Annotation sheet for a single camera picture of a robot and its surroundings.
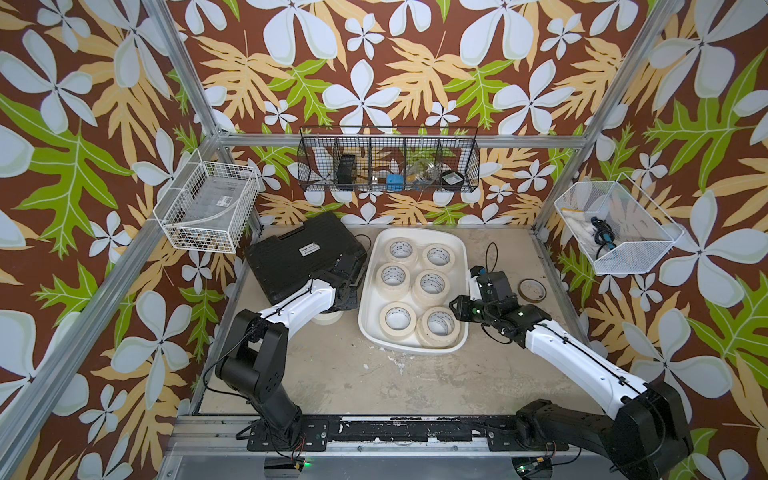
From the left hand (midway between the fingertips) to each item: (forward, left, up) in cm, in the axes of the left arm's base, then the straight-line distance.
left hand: (345, 297), depth 92 cm
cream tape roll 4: (+7, -29, -6) cm, 30 cm away
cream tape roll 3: (+21, -33, -6) cm, 40 cm away
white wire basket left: (+14, +37, +25) cm, 46 cm away
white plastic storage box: (+8, -21, +1) cm, 23 cm away
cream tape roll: (+10, -15, -5) cm, 19 cm away
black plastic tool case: (+14, +23, -2) cm, 27 cm away
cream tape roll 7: (-8, +4, +1) cm, 9 cm away
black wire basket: (+39, -13, +24) cm, 48 cm away
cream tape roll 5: (-7, -29, -6) cm, 31 cm away
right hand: (-5, -31, +6) cm, 32 cm away
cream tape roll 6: (-5, -17, -6) cm, 18 cm away
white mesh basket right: (+10, -78, +21) cm, 81 cm away
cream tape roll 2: (+24, -19, -5) cm, 31 cm away
